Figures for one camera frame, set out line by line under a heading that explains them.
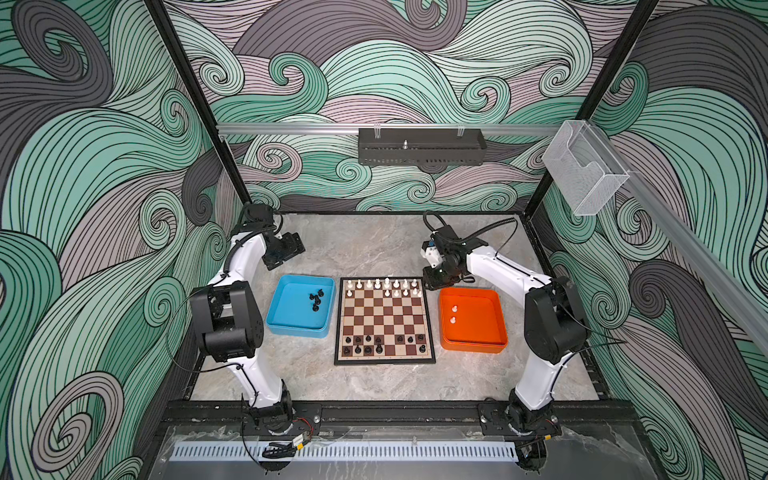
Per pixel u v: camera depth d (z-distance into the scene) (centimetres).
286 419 67
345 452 70
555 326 48
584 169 80
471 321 90
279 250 80
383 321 90
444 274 78
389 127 95
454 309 92
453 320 90
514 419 65
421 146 95
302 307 92
